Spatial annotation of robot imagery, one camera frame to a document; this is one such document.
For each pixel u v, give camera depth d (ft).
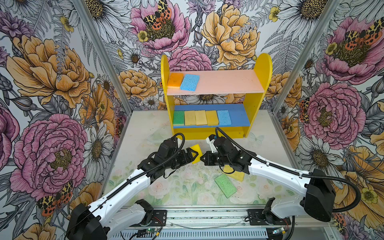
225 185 2.73
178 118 3.16
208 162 2.21
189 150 2.29
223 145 1.97
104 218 1.33
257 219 2.40
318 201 1.32
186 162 2.18
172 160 1.81
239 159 1.88
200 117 3.18
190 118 3.14
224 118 3.18
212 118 3.20
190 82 2.54
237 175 2.86
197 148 2.55
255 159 1.73
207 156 2.23
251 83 2.64
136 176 1.64
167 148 1.90
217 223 2.40
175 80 2.55
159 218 2.41
